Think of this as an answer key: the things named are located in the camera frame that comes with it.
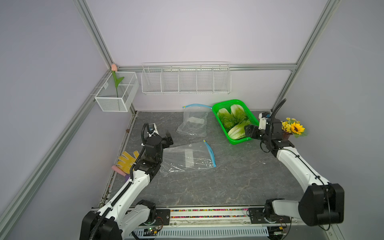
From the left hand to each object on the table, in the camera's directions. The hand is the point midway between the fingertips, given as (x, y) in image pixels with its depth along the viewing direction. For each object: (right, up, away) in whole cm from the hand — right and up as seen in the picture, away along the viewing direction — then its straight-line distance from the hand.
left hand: (161, 133), depth 80 cm
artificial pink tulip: (-30, +31, +11) cm, 45 cm away
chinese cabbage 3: (+46, 0, +17) cm, 49 cm away
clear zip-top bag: (+17, -16, +16) cm, 28 cm away
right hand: (+50, +4, +6) cm, 51 cm away
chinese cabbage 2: (+49, +13, +27) cm, 57 cm away
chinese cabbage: (+40, +8, +23) cm, 47 cm away
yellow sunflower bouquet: (+71, +3, -1) cm, 71 cm away
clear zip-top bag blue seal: (+18, +8, +36) cm, 41 cm away
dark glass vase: (+69, -1, +2) cm, 69 cm away
